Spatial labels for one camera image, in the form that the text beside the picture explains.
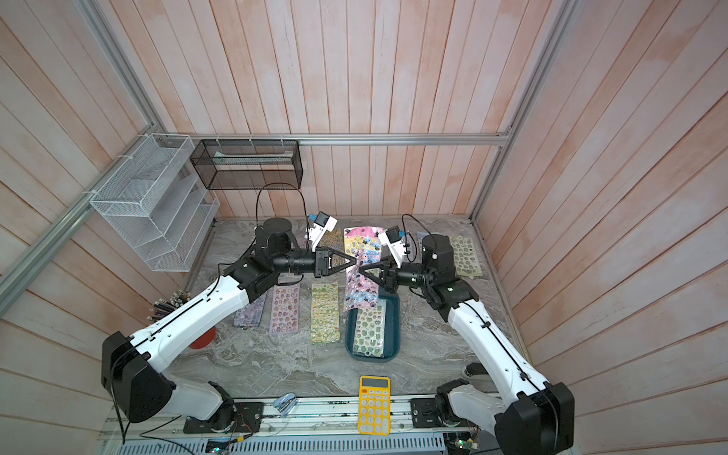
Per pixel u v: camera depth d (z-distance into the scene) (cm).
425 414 73
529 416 38
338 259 64
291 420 74
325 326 90
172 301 76
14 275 52
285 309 94
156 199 73
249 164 89
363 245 66
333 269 63
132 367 39
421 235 60
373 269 67
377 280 66
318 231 63
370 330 88
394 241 62
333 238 62
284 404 75
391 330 88
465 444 70
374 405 75
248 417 73
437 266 56
